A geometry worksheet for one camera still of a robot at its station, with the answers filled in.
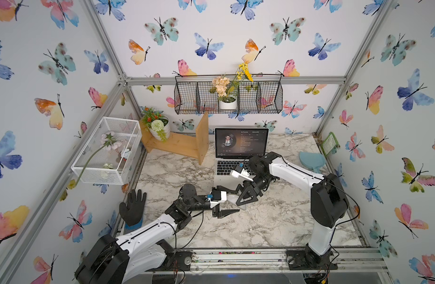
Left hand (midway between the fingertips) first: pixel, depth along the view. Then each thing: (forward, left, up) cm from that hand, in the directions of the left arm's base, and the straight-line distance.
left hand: (237, 200), depth 68 cm
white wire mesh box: (+19, +53, +7) cm, 57 cm away
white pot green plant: (+43, +39, +2) cm, 59 cm away
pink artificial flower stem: (+22, +52, +12) cm, 57 cm away
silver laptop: (+38, -2, -13) cm, 40 cm away
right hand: (0, 0, -1) cm, 2 cm away
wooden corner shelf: (+42, +22, -15) cm, 49 cm away
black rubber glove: (+3, +49, -20) cm, 53 cm away
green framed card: (+43, -61, -18) cm, 77 cm away
